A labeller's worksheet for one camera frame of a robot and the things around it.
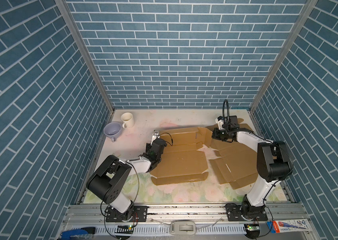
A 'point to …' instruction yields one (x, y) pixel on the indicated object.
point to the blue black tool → (84, 233)
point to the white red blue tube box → (289, 226)
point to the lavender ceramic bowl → (112, 130)
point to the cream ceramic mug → (128, 118)
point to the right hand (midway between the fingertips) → (209, 132)
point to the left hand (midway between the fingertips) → (155, 140)
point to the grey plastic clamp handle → (183, 227)
